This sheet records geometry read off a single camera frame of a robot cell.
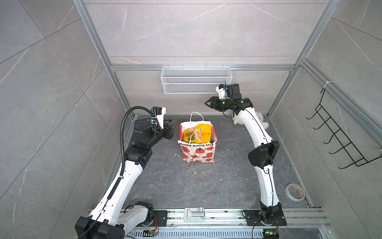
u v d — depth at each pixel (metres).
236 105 0.65
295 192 0.82
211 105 0.80
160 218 0.73
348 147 0.63
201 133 0.80
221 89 0.81
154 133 0.55
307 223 0.74
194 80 1.01
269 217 0.64
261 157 0.58
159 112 0.59
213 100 0.80
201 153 0.81
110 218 0.38
